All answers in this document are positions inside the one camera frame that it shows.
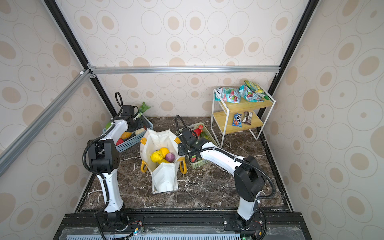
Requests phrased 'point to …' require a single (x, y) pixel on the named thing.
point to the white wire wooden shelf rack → (228, 117)
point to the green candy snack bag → (230, 95)
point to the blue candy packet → (237, 121)
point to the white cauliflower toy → (139, 131)
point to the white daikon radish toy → (143, 108)
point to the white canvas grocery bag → (164, 176)
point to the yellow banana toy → (163, 160)
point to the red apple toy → (198, 131)
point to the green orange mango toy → (203, 134)
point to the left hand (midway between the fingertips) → (142, 120)
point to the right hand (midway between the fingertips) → (182, 148)
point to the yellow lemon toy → (156, 156)
